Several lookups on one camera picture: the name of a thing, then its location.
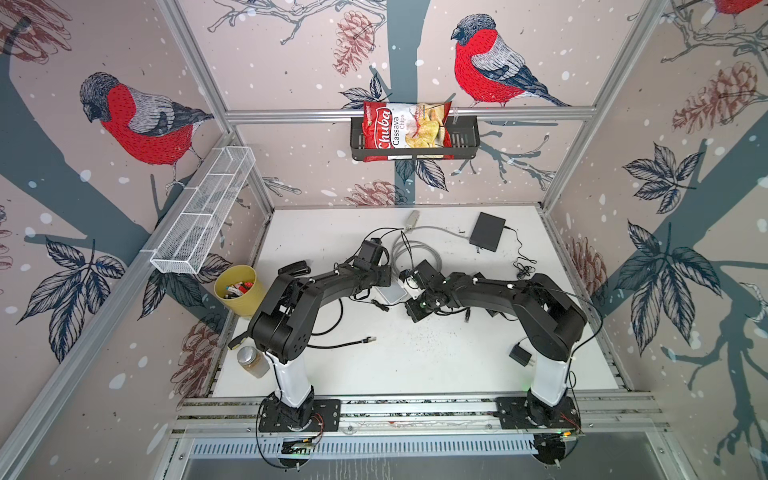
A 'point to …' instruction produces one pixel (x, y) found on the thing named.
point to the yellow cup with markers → (237, 286)
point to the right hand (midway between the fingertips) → (406, 317)
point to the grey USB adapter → (412, 220)
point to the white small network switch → (399, 291)
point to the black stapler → (295, 269)
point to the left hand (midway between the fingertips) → (385, 273)
